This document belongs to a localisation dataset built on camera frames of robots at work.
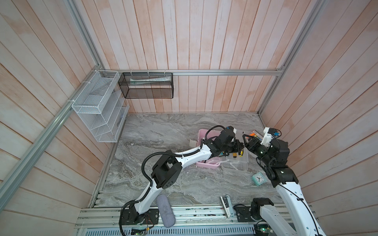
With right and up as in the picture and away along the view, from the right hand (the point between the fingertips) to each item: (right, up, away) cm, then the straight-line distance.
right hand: (245, 136), depth 74 cm
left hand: (+2, -8, +6) cm, 10 cm away
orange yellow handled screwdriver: (-3, -11, +7) cm, 14 cm away
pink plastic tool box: (-15, -16, +11) cm, 24 cm away
